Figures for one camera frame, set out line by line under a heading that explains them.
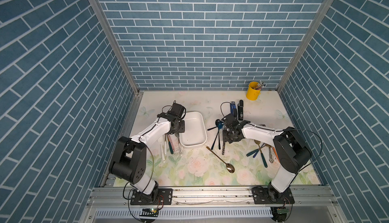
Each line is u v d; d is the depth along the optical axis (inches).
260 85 40.3
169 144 35.9
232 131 27.3
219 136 37.8
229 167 32.8
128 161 17.5
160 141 36.4
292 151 18.8
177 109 28.5
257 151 35.0
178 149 35.3
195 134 36.9
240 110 42.4
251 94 44.0
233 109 43.4
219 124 39.2
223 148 35.8
